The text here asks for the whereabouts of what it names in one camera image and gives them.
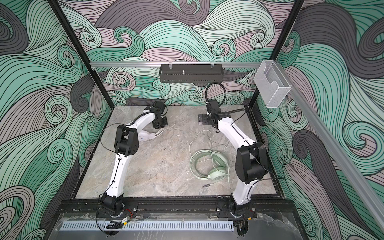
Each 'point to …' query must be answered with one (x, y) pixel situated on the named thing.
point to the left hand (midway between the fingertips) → (165, 124)
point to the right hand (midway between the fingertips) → (208, 118)
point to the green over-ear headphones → (218, 172)
